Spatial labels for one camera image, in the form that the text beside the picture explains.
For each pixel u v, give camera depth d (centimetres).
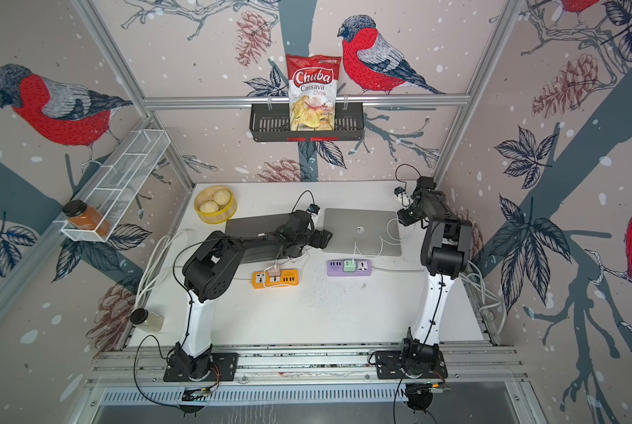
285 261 93
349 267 87
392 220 102
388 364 73
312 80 85
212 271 54
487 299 88
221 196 110
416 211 91
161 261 100
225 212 107
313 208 89
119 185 79
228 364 74
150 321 76
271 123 95
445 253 59
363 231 104
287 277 88
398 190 98
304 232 83
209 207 105
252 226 108
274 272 87
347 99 92
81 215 60
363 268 91
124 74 84
